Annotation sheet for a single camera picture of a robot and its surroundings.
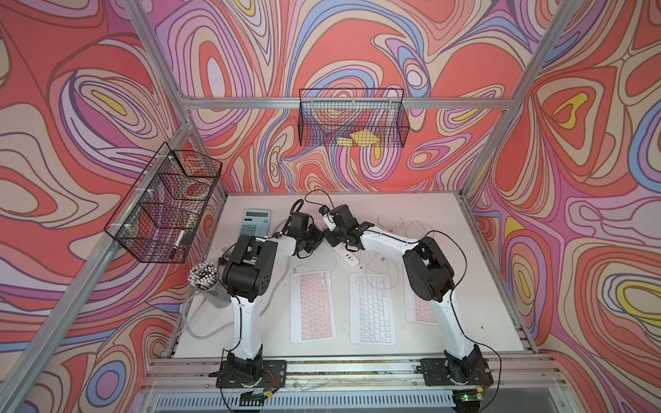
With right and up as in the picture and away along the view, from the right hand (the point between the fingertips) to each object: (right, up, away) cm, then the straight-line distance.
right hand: (330, 237), depth 101 cm
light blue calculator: (-32, +5, +6) cm, 33 cm away
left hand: (0, 0, +2) cm, 2 cm away
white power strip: (+8, -7, -5) cm, 12 cm away
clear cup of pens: (-36, -9, -27) cm, 47 cm away
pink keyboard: (-6, -23, -15) cm, 28 cm away
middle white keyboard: (+14, -26, -17) cm, 34 cm away
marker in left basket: (-43, 0, -29) cm, 52 cm away
